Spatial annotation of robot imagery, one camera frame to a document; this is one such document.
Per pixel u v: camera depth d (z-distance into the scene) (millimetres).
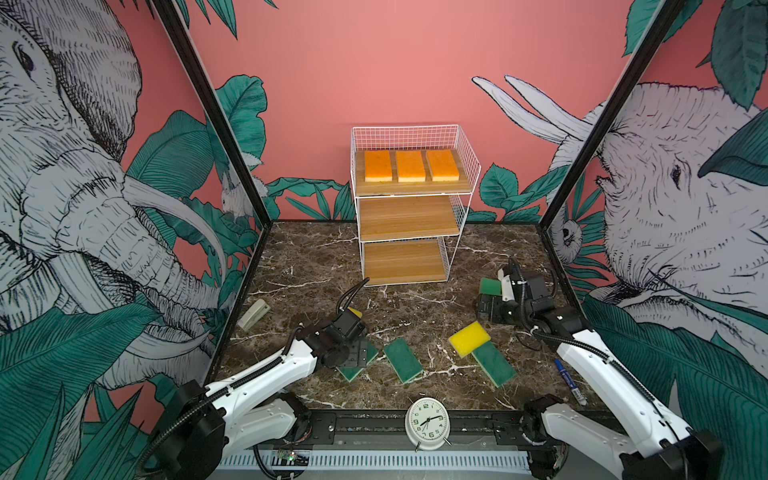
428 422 719
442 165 752
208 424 393
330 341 615
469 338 889
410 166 747
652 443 390
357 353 747
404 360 851
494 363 838
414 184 736
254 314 909
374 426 751
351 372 818
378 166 749
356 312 951
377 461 701
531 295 582
